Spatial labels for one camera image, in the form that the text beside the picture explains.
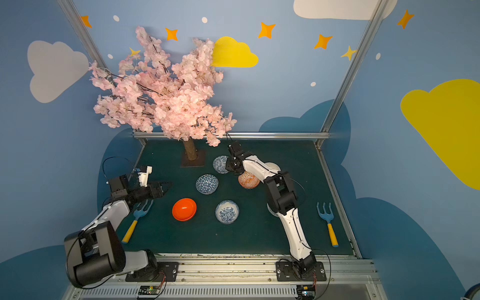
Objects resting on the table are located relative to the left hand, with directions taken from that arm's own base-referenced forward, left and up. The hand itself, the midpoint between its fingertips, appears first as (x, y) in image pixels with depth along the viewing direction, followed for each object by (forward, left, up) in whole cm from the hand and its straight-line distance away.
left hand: (166, 181), depth 87 cm
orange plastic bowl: (-9, -8, -10) cm, 16 cm away
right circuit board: (-40, -62, -14) cm, 75 cm away
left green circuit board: (-41, 0, -14) cm, 43 cm away
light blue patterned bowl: (+20, -23, -11) cm, 32 cm away
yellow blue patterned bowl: (-20, -47, +15) cm, 53 cm away
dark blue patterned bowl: (+7, -17, -13) cm, 22 cm away
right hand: (+17, -30, -8) cm, 35 cm away
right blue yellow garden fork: (-10, -79, -12) cm, 81 cm away
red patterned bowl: (+9, -40, -12) cm, 42 cm away
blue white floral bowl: (-9, -29, -12) cm, 33 cm away
